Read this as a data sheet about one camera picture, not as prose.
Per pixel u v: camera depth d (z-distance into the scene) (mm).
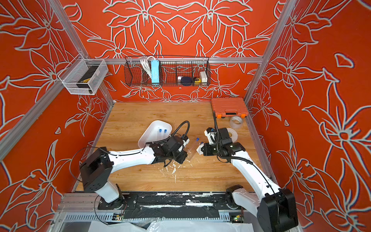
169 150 640
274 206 380
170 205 727
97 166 486
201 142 949
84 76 834
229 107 1173
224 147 609
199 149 795
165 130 1005
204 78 905
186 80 949
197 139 883
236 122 1064
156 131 1011
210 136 670
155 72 899
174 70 973
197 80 944
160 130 1016
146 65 860
